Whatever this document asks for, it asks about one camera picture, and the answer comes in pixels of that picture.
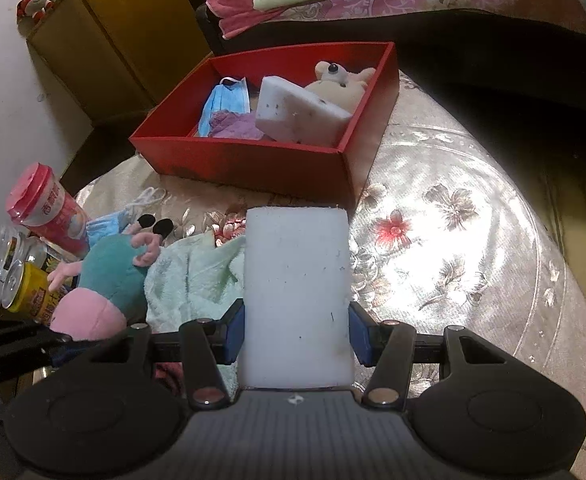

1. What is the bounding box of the light green towel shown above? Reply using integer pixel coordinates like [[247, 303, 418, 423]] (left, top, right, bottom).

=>
[[143, 231, 248, 396]]

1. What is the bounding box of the pink teal pig plush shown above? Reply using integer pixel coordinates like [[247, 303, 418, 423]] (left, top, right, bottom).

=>
[[48, 214, 174, 341]]

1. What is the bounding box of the blue face mask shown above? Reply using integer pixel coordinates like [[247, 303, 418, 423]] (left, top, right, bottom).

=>
[[196, 77, 250, 138], [86, 186, 167, 248]]

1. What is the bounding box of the purple cloth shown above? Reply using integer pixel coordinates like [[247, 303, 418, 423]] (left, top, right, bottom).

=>
[[208, 110, 268, 141]]

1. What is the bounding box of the white speckled sponge block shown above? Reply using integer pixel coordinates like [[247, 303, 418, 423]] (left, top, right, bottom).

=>
[[255, 76, 351, 148]]

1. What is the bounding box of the cream plush hamster toy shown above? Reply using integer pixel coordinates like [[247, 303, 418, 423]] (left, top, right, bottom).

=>
[[305, 61, 375, 114]]

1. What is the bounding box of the yellow drink can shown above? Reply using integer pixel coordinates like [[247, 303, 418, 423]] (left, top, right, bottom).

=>
[[1, 261, 77, 326]]

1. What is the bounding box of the floral round tablecloth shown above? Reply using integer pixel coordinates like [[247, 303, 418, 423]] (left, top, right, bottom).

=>
[[74, 71, 586, 480]]

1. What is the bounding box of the pink lidded cup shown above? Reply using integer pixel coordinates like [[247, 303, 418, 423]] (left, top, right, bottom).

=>
[[5, 162, 89, 258]]

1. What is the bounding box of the red cardboard box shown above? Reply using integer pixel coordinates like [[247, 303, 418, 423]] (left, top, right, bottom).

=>
[[130, 42, 399, 211]]

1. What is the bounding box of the wooden cabinet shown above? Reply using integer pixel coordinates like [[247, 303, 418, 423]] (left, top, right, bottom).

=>
[[26, 0, 210, 124]]

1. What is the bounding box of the santa plush figure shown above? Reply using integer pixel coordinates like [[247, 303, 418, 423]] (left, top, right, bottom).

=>
[[16, 0, 54, 24]]

